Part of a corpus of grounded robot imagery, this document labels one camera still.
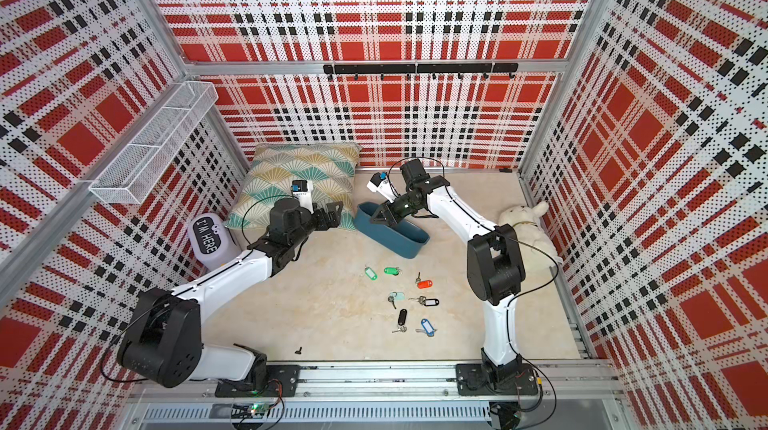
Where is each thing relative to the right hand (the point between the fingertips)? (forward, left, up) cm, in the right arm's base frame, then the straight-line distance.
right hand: (380, 217), depth 86 cm
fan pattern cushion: (+23, +19, -3) cm, 31 cm away
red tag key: (-13, -12, -17) cm, 25 cm away
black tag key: (-19, -14, -17) cm, 29 cm away
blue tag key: (-26, -13, -17) cm, 34 cm away
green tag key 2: (-10, +4, -17) cm, 20 cm away
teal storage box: (-6, -7, -2) cm, 9 cm away
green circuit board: (-45, +28, -15) cm, 55 cm away
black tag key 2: (-23, -6, -17) cm, 29 cm away
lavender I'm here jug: (-4, +51, -6) cm, 51 cm away
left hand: (+4, +14, +2) cm, 15 cm away
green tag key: (-9, -3, -17) cm, 19 cm away
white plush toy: (+5, -47, -10) cm, 48 cm away
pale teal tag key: (-17, -4, -17) cm, 25 cm away
